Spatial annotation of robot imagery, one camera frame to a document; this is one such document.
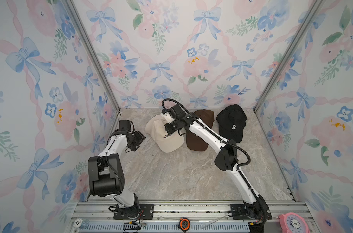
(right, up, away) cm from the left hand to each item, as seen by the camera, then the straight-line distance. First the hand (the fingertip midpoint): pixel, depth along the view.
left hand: (144, 139), depth 93 cm
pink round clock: (+76, -37, -24) cm, 88 cm away
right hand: (+15, +8, -1) cm, 17 cm away
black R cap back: (+59, +12, +8) cm, 61 cm away
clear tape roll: (-22, -36, -26) cm, 50 cm away
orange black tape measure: (+25, -37, -25) cm, 51 cm away
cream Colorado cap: (+14, -2, +2) cm, 15 cm away
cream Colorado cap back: (+1, +9, +10) cm, 13 cm away
